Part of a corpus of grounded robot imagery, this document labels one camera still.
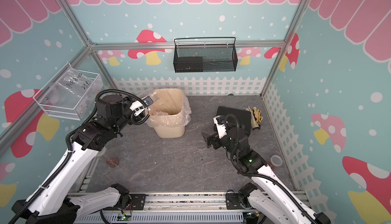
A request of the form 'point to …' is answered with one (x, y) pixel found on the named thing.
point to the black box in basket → (188, 64)
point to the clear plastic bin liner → (172, 109)
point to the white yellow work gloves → (256, 117)
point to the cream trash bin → (168, 132)
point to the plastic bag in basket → (75, 93)
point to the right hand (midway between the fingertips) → (210, 128)
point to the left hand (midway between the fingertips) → (135, 102)
